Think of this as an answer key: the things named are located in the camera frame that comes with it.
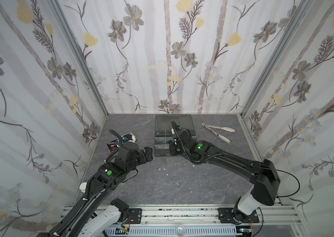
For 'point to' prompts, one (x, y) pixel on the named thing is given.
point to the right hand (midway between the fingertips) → (167, 142)
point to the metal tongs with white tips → (221, 137)
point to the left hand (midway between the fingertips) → (144, 148)
